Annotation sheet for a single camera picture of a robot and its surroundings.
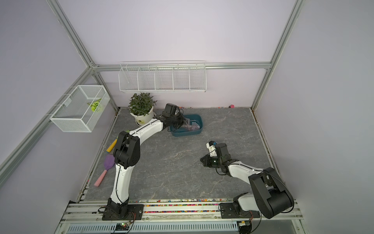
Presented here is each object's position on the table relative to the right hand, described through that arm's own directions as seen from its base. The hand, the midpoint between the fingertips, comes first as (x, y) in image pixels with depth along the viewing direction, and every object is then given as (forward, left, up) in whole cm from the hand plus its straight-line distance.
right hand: (200, 158), depth 89 cm
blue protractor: (+27, +3, -2) cm, 27 cm away
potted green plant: (+31, +40, +14) cm, 52 cm away
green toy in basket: (+21, +60, +27) cm, 69 cm away
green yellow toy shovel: (+11, +59, -2) cm, 60 cm away
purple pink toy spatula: (0, +58, -3) cm, 58 cm away
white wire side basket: (+18, +69, +23) cm, 75 cm away
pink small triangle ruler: (+27, +3, -2) cm, 27 cm away
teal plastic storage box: (+20, +13, +1) cm, 24 cm away
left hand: (+24, +7, +9) cm, 26 cm away
